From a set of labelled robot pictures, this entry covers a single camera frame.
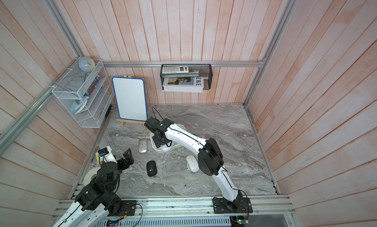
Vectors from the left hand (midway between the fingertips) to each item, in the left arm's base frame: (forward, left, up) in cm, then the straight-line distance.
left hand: (124, 153), depth 77 cm
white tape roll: (-6, +24, -15) cm, 29 cm away
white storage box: (+4, -18, +4) cm, 19 cm away
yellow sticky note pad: (-7, +5, +14) cm, 16 cm away
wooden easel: (+29, +12, -8) cm, 32 cm away
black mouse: (-2, -12, -15) cm, 19 cm away
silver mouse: (+12, -5, -13) cm, 19 cm away
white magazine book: (+43, -33, +13) cm, 56 cm away
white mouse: (-1, -37, -12) cm, 39 cm away
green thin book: (+44, -38, +20) cm, 62 cm away
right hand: (+11, -18, -5) cm, 22 cm away
